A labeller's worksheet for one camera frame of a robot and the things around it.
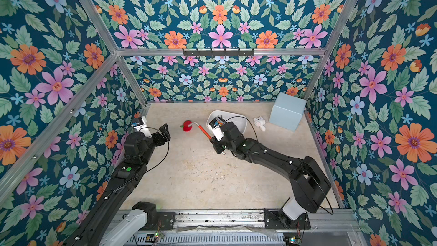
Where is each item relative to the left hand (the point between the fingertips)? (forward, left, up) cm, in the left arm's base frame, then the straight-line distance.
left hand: (160, 126), depth 75 cm
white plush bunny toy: (+15, -51, -21) cm, 57 cm away
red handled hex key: (+1, -18, -7) cm, 20 cm away
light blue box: (+12, -65, -11) cm, 67 cm away
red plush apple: (+17, -5, -24) cm, 30 cm away
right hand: (-2, -22, -10) cm, 25 cm away
